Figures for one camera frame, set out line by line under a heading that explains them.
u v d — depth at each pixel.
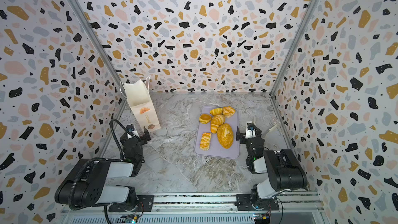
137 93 0.94
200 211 0.73
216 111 1.04
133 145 0.67
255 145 0.69
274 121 1.06
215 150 0.92
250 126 0.76
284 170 0.45
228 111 1.06
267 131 0.99
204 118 1.01
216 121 0.97
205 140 0.91
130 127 0.74
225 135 0.92
